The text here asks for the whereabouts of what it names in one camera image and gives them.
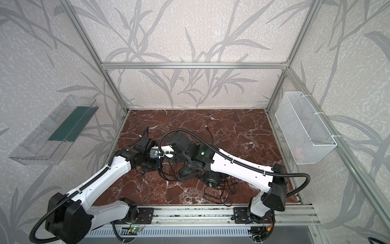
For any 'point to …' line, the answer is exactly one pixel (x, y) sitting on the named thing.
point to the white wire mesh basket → (308, 140)
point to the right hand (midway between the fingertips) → (172, 136)
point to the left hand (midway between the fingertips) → (165, 161)
